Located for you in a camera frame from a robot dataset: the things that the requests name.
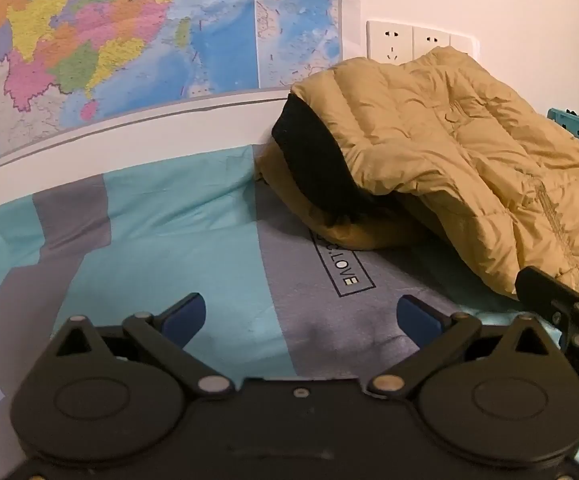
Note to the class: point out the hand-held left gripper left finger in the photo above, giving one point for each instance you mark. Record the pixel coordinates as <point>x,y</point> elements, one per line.
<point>185,316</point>

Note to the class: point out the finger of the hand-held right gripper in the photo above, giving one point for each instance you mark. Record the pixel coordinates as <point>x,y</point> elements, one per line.
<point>549,292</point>

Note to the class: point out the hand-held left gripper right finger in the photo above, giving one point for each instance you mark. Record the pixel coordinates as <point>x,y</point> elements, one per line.
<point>418,319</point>

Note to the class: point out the tan puffer jacket black lining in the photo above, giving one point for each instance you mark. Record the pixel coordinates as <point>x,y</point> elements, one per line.
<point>469,135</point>

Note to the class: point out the teal and grey bed sheet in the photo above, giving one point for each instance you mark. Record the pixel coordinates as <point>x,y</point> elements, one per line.
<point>169,260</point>

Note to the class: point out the colourful wall map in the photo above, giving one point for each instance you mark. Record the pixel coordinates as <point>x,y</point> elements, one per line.
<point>119,35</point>

